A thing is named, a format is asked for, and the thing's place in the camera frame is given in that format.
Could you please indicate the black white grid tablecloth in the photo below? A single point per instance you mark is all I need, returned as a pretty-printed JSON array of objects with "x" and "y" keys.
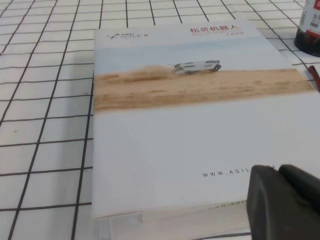
[{"x": 46, "y": 92}]

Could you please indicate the dark red thin pen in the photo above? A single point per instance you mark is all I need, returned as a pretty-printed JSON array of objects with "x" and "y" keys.
[{"x": 316, "y": 78}]

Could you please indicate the black mesh pen holder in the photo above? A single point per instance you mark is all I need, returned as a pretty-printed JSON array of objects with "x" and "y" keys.
[{"x": 307, "y": 37}]

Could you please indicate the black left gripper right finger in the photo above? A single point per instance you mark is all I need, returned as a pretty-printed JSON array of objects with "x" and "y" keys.
[{"x": 307, "y": 187}]

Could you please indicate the white Agilex robot brochure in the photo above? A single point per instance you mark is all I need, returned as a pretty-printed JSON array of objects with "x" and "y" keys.
[{"x": 181, "y": 114}]

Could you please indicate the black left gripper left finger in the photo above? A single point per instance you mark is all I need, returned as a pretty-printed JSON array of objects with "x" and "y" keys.
[{"x": 270, "y": 205}]

